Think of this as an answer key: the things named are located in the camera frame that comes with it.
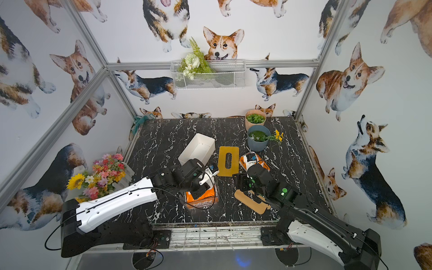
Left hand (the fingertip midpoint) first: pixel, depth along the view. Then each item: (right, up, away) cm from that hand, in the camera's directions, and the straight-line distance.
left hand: (207, 179), depth 74 cm
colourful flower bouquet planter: (-44, +2, +1) cm, 44 cm away
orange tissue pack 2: (+18, +4, +19) cm, 26 cm away
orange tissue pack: (0, -11, +5) cm, 12 cm away
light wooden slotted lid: (+25, -16, +8) cm, 30 cm away
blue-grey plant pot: (+27, +18, +28) cm, 43 cm away
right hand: (+15, +4, 0) cm, 15 cm away
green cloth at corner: (-54, +30, +46) cm, 77 cm away
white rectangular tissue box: (-8, +11, +32) cm, 35 cm away
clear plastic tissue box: (-12, -9, +4) cm, 16 cm away
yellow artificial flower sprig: (+36, +18, +18) cm, 45 cm away
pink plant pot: (+26, +30, +31) cm, 51 cm away
